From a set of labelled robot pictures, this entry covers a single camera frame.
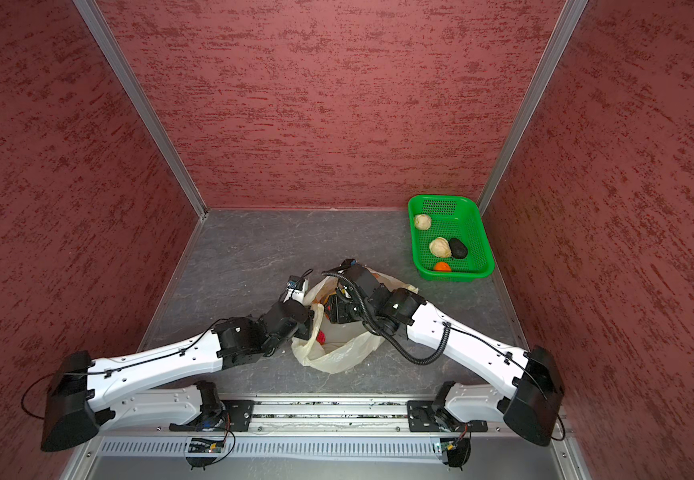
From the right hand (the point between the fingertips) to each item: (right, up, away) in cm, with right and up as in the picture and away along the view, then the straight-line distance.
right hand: (332, 315), depth 74 cm
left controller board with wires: (-32, -34, -1) cm, 47 cm away
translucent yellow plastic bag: (0, -12, +10) cm, 15 cm away
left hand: (-6, -1, +4) cm, 7 cm away
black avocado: (+43, +16, +30) cm, 54 cm away
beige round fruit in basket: (+31, +26, +36) cm, 54 cm away
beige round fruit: (+36, +16, +30) cm, 49 cm away
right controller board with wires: (+32, -34, -1) cm, 47 cm away
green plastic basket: (+40, +19, +33) cm, 56 cm away
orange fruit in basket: (+36, +10, +26) cm, 45 cm away
